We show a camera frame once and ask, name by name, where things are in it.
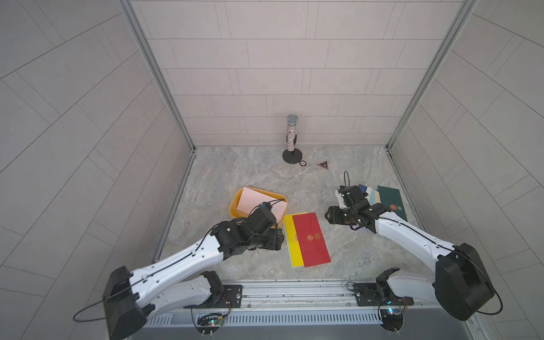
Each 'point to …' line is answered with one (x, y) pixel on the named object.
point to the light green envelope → (287, 244)
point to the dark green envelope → (392, 200)
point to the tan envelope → (377, 197)
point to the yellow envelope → (295, 248)
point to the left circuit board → (210, 323)
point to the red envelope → (311, 240)
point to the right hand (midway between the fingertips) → (328, 214)
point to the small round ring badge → (302, 163)
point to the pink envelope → (250, 200)
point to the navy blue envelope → (363, 188)
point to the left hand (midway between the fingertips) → (281, 238)
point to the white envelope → (368, 191)
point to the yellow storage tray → (236, 197)
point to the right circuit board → (392, 319)
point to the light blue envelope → (372, 199)
